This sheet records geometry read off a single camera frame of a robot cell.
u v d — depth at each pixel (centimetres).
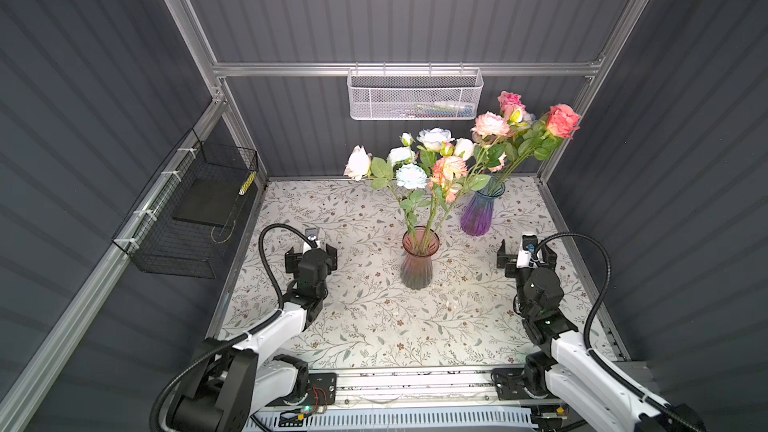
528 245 67
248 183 82
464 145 70
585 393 55
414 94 112
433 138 68
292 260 77
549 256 72
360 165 69
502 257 74
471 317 85
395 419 77
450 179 67
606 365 50
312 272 65
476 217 97
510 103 74
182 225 72
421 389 75
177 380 38
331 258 83
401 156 73
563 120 71
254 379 44
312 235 74
